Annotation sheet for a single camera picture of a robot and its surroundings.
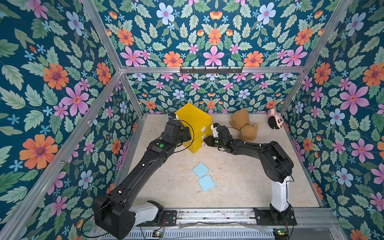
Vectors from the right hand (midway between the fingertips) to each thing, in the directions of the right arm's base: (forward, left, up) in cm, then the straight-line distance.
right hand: (204, 139), depth 95 cm
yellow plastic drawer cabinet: (0, +3, +15) cm, 15 cm away
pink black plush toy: (+17, -50, 0) cm, 53 cm away
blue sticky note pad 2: (-26, -2, -8) cm, 27 cm away
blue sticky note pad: (-17, +2, -9) cm, 20 cm away
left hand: (-7, +10, +18) cm, 21 cm away
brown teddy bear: (+17, -25, +1) cm, 30 cm away
